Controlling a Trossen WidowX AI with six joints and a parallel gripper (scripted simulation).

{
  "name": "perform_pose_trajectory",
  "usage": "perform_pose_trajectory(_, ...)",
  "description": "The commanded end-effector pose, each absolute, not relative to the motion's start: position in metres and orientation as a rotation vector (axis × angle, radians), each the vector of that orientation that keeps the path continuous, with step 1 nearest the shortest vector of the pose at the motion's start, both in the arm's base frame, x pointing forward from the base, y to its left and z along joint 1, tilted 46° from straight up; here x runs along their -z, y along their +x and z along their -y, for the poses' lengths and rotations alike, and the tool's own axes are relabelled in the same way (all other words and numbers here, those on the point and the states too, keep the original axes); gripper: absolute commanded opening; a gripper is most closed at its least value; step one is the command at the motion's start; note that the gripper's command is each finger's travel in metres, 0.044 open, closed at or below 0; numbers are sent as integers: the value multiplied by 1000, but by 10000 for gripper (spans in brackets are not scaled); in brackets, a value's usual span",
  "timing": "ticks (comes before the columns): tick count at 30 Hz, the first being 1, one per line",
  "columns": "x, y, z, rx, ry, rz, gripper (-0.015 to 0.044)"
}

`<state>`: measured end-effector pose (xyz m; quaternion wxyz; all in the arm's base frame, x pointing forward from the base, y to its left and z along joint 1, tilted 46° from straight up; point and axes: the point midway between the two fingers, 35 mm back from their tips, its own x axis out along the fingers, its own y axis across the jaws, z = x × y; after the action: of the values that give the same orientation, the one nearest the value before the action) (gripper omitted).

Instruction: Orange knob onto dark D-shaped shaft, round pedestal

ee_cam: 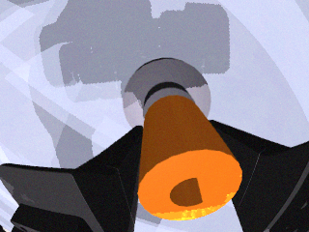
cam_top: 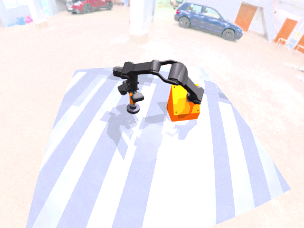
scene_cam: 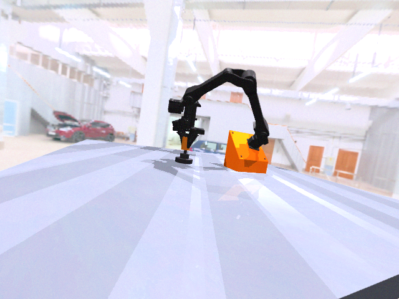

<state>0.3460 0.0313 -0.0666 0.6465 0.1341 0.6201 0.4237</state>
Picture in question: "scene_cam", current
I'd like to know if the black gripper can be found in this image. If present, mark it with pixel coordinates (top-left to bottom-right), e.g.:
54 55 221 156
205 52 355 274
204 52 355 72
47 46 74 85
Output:
172 114 205 149

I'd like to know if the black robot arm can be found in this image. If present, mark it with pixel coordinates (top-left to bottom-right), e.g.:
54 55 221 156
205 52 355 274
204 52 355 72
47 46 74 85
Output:
168 67 269 151

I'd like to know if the orange knob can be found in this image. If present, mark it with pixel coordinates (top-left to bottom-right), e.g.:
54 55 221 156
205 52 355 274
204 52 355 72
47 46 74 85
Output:
181 137 190 151

